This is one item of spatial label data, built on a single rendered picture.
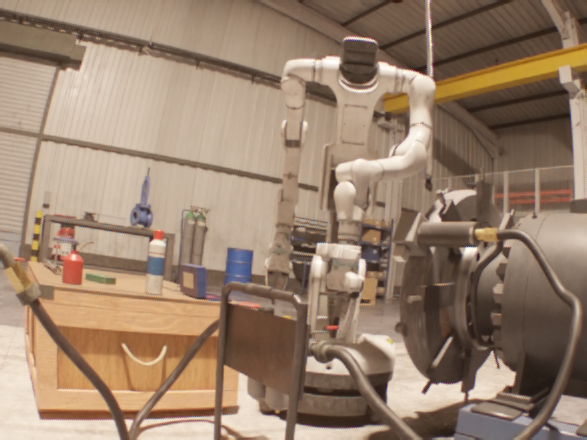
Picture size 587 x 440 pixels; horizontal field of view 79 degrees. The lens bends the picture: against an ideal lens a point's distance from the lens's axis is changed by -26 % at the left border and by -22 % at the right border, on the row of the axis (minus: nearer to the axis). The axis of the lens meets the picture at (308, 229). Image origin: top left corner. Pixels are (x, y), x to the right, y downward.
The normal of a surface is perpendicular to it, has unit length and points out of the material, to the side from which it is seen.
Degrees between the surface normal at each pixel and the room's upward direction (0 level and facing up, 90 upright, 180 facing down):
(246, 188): 90
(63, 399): 90
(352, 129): 126
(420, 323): 104
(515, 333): 113
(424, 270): 83
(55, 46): 90
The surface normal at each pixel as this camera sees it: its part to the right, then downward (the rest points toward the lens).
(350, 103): -0.09, 0.51
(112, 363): 0.65, 0.00
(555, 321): -0.76, 0.11
